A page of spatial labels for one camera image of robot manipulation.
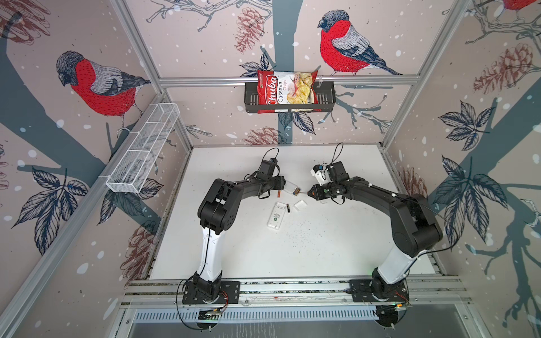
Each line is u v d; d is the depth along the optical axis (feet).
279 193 3.30
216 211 1.82
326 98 3.10
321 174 2.73
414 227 1.56
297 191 3.29
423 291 2.45
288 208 3.12
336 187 2.38
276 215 3.01
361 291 2.39
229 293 2.41
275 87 2.86
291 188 3.33
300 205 3.16
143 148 2.57
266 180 2.72
